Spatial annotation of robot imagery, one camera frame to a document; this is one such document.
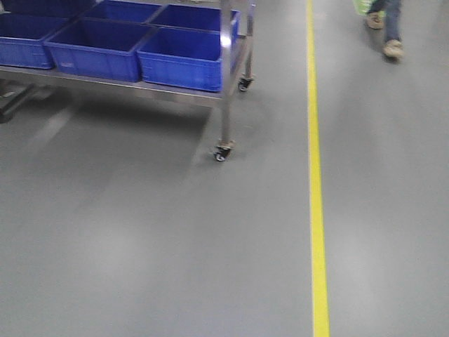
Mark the row of blue bins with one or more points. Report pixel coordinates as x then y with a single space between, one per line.
98 56

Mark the steel rack on castors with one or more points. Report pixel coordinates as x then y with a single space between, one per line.
226 105

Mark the person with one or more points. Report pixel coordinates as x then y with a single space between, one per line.
392 31

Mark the green bag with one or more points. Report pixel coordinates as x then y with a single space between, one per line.
361 6

